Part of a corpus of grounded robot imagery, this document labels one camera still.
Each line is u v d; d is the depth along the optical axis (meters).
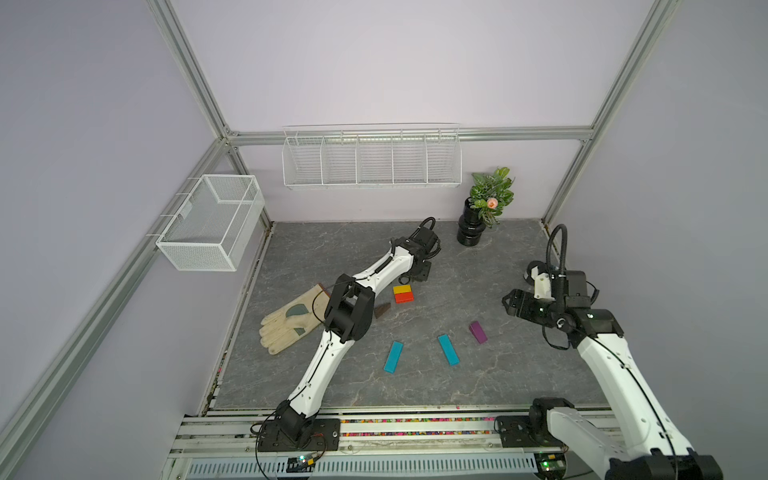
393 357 0.85
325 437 0.74
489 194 0.96
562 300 0.58
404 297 0.99
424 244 0.84
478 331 0.91
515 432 0.74
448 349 0.86
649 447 0.39
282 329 0.92
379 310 0.94
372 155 0.99
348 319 0.63
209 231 0.84
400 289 1.00
